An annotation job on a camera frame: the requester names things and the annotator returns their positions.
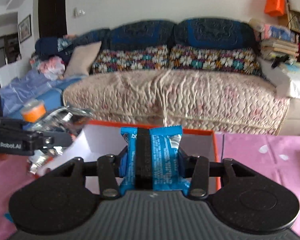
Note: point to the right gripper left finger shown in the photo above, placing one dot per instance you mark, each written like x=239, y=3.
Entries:
x=108, y=169

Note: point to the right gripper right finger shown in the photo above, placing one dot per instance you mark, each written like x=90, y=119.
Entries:
x=198, y=169

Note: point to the blue oreo pack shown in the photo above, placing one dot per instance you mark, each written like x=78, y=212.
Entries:
x=152, y=160

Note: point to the silver foil snack bag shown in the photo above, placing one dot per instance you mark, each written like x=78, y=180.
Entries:
x=61, y=127

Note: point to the orange cardboard box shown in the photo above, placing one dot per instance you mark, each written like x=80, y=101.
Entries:
x=99, y=140

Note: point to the orange white cylinder canister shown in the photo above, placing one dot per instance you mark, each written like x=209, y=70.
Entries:
x=33, y=110

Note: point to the blue striped blanket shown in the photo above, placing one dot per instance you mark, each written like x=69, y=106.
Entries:
x=33, y=86

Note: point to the pink plastic bag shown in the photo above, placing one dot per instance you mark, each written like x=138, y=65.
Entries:
x=53, y=69

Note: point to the pink floral tablecloth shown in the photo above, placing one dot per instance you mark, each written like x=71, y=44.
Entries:
x=276, y=157

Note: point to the sofa with beige quilt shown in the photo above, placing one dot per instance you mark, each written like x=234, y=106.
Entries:
x=196, y=99

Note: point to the small framed picture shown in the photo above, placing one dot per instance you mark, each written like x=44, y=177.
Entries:
x=24, y=29

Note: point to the beige pillow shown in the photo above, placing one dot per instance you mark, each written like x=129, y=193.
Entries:
x=82, y=59

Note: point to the left floral cushion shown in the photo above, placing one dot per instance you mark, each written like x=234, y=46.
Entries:
x=109, y=61

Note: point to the floral cushion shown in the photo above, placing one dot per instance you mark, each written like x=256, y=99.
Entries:
x=243, y=61
x=109, y=61

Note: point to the right floral cushion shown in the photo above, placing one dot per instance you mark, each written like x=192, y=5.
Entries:
x=243, y=61

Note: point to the white paper covered box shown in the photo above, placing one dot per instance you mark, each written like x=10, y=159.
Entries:
x=285, y=77

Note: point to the stack of books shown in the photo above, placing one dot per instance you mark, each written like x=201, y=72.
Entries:
x=277, y=42

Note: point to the orange paper bag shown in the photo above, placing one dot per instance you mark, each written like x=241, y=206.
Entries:
x=275, y=8

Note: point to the white wall switch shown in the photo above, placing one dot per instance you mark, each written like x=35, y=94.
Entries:
x=78, y=13

